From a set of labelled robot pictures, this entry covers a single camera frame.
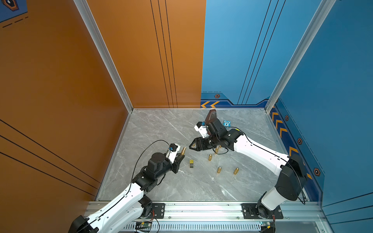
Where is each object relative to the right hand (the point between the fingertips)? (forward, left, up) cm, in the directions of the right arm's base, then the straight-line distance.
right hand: (193, 146), depth 77 cm
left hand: (-2, +6, -4) cm, 7 cm away
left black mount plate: (-27, +18, -18) cm, 37 cm away
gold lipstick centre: (+1, -10, -15) cm, 18 cm away
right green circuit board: (-32, -36, -22) cm, 53 cm away
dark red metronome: (+24, -12, -1) cm, 27 cm away
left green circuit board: (-33, +26, -21) cm, 47 cm away
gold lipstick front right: (-8, -25, -15) cm, 30 cm away
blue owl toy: (+30, -25, -16) cm, 42 cm away
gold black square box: (-4, +1, -12) cm, 13 cm away
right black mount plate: (-27, -29, -17) cm, 43 cm away
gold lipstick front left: (-7, -15, -15) cm, 23 cm away
